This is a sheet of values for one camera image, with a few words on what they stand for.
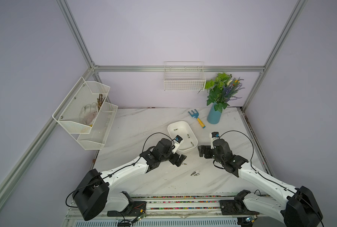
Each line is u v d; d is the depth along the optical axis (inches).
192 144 38.8
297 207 15.5
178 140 27.6
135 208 28.6
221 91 34.0
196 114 46.0
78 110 30.4
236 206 25.7
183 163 35.2
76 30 29.5
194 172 33.8
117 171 18.6
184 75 37.5
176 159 28.2
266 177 19.4
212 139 29.4
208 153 29.0
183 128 42.3
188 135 40.9
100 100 32.0
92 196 16.0
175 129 42.2
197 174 33.7
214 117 42.1
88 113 30.6
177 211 28.9
